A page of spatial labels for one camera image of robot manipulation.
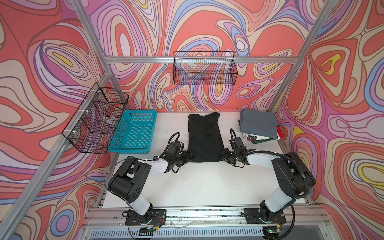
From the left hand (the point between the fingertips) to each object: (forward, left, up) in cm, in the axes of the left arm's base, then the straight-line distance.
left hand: (194, 156), depth 91 cm
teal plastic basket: (+22, +44, -3) cm, 49 cm away
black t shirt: (+12, -8, -2) cm, 14 cm away
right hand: (0, -17, -4) cm, 18 cm away
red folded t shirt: (+20, -61, -1) cm, 64 cm away
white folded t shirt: (+13, -39, +2) cm, 41 cm away
